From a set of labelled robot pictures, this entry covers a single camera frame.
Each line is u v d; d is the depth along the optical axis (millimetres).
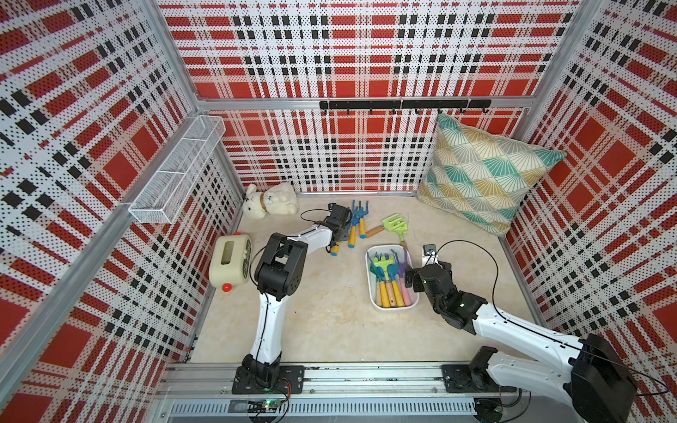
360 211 1149
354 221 1108
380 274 913
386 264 930
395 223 1078
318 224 772
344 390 733
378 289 902
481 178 907
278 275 583
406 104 888
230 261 891
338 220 845
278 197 1051
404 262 937
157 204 680
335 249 1016
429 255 691
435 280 603
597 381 396
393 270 907
